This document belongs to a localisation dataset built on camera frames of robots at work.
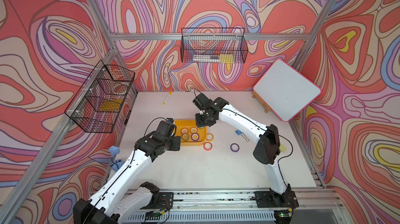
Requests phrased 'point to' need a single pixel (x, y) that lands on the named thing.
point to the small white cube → (192, 90)
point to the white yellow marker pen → (167, 98)
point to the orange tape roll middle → (209, 137)
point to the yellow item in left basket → (111, 105)
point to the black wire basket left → (103, 99)
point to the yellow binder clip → (282, 148)
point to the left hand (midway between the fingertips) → (176, 141)
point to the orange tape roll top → (194, 129)
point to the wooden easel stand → (266, 107)
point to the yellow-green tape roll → (185, 136)
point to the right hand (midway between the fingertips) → (202, 127)
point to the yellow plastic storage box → (190, 134)
